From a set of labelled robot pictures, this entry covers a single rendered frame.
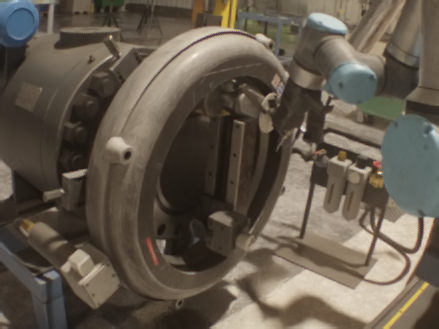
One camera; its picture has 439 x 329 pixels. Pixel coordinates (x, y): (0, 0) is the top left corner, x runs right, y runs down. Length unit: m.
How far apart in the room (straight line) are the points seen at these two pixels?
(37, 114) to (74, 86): 0.16
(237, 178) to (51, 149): 0.51
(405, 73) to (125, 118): 0.58
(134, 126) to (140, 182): 0.11
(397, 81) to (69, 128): 0.82
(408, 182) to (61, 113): 0.91
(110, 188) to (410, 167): 0.59
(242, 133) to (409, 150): 0.60
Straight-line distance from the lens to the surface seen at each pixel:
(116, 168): 0.94
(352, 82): 0.87
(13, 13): 1.49
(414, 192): 0.65
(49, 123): 1.28
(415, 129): 0.63
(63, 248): 1.11
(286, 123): 1.09
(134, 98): 0.94
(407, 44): 0.93
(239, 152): 1.17
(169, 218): 1.28
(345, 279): 1.97
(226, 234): 1.19
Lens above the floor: 1.07
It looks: 22 degrees down
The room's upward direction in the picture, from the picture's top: 6 degrees clockwise
